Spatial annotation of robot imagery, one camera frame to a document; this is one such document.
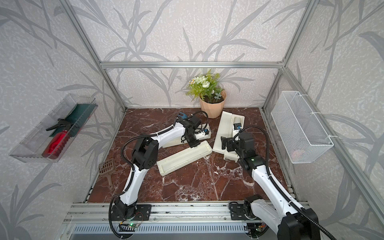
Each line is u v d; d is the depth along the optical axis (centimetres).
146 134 61
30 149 58
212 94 105
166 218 73
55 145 58
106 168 87
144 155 58
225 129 99
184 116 113
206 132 89
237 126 69
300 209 40
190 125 75
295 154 71
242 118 105
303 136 61
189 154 94
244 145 59
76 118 72
